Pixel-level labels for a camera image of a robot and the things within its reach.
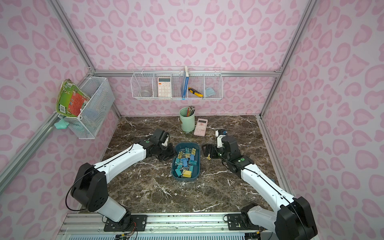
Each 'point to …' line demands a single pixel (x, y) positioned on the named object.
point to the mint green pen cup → (187, 118)
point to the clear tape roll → (146, 93)
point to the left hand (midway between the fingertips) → (177, 151)
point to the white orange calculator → (164, 87)
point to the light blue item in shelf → (209, 91)
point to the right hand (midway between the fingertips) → (208, 146)
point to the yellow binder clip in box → (187, 174)
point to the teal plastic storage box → (195, 173)
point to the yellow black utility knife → (195, 92)
